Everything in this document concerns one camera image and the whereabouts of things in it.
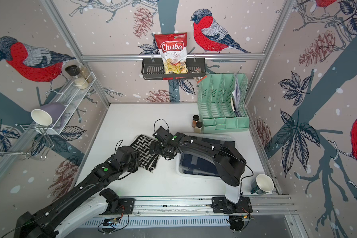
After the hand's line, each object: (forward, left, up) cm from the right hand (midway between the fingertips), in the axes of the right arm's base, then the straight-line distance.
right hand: (154, 153), depth 82 cm
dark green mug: (-13, -59, -6) cm, 60 cm away
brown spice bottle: (+28, -24, -2) cm, 36 cm away
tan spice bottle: (+19, -25, -3) cm, 32 cm away
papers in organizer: (+34, -49, +12) cm, 60 cm away
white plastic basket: (+19, -36, -10) cm, 42 cm away
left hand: (+1, +5, +2) cm, 5 cm away
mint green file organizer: (+51, -47, -7) cm, 69 cm away
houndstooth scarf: (-2, +5, -5) cm, 8 cm away
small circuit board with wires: (-31, +18, -11) cm, 37 cm away
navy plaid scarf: (-5, -21, -2) cm, 21 cm away
